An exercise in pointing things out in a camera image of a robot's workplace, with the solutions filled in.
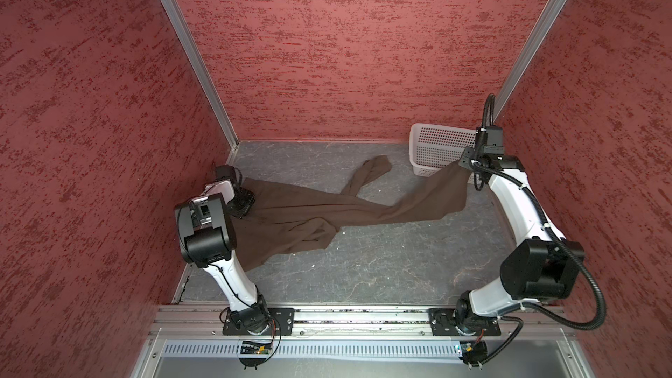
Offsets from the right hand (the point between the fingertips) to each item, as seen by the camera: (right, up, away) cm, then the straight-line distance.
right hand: (469, 161), depth 84 cm
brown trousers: (-70, -19, +13) cm, 73 cm away
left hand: (-76, -18, +13) cm, 80 cm away
